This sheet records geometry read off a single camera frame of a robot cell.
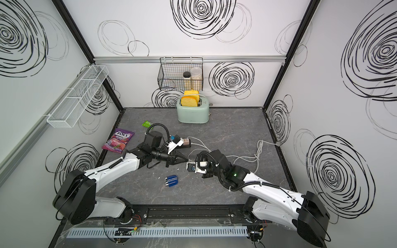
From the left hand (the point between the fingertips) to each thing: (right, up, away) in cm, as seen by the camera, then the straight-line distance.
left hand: (186, 160), depth 76 cm
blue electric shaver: (-9, -13, +6) cm, 16 cm away
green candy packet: (-31, +17, +33) cm, 48 cm away
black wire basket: (-12, +50, +23) cm, 56 cm away
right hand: (+6, 0, 0) cm, 6 cm away
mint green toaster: (+6, +24, +31) cm, 39 cm away
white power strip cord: (+38, -3, +18) cm, 42 cm away
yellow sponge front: (-1, +32, +22) cm, 39 cm away
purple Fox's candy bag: (-46, +7, +23) cm, 52 cm away
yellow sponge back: (+1, +38, +25) cm, 46 cm away
